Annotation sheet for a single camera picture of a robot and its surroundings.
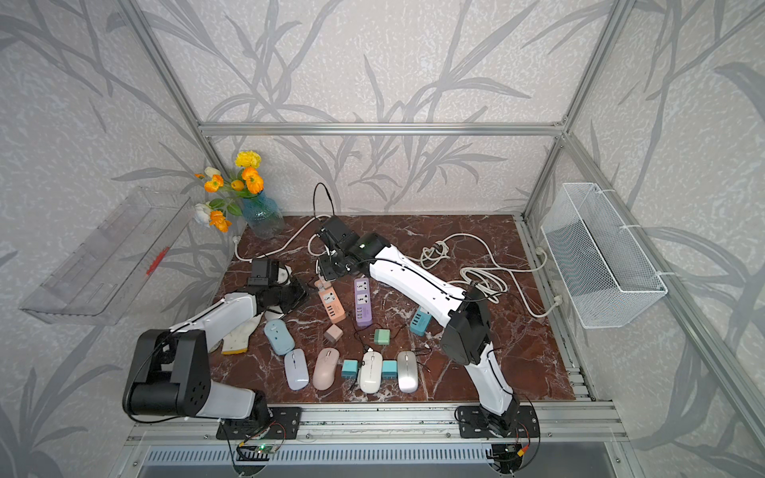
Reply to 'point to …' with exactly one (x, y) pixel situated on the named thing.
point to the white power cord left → (285, 246)
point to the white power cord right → (491, 284)
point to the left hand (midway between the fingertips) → (317, 290)
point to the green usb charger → (382, 337)
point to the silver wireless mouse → (407, 376)
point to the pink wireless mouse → (324, 372)
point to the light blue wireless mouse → (279, 336)
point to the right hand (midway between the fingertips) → (328, 264)
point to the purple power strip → (363, 302)
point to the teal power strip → (419, 322)
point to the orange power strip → (332, 305)
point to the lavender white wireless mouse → (296, 368)
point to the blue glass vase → (263, 216)
